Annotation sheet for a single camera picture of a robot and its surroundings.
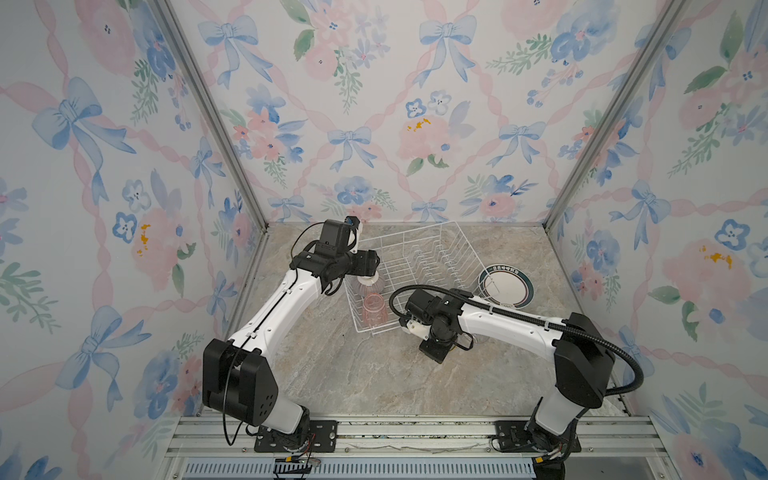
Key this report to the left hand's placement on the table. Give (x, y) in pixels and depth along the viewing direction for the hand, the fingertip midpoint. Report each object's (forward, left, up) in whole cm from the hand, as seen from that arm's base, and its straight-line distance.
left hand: (365, 255), depth 83 cm
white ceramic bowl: (+1, 0, -16) cm, 16 cm away
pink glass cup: (-11, -3, -13) cm, 17 cm away
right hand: (-20, -19, -16) cm, 32 cm away
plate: (+4, -46, -20) cm, 50 cm away
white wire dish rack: (+15, -23, -18) cm, 32 cm away
